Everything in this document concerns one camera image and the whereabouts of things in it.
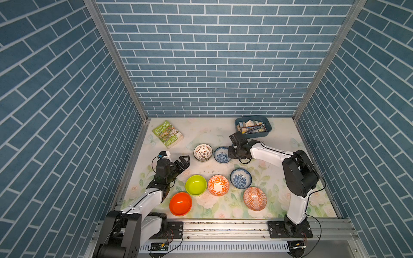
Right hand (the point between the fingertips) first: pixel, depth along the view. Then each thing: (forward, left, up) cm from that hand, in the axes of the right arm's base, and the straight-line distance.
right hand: (231, 153), depth 96 cm
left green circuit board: (-48, +31, -7) cm, 58 cm away
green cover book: (+13, +43, -2) cm, 45 cm away
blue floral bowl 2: (-14, -6, -3) cm, 16 cm away
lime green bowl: (-19, +19, -4) cm, 27 cm away
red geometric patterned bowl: (-24, -13, -4) cm, 28 cm away
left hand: (-10, +23, +5) cm, 26 cm away
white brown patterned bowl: (+1, +17, -2) cm, 17 cm away
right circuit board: (-44, -30, -6) cm, 53 cm away
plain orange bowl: (-30, +25, -3) cm, 39 cm away
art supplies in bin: (+25, -14, -1) cm, 28 cm away
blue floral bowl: (+1, +6, -3) cm, 7 cm away
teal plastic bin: (+31, -24, +1) cm, 39 cm away
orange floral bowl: (-19, +6, -3) cm, 20 cm away
